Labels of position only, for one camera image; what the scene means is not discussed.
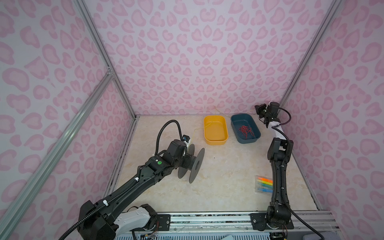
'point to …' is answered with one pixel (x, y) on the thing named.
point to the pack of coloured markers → (263, 185)
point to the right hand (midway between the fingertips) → (257, 102)
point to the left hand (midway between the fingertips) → (189, 152)
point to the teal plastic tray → (238, 120)
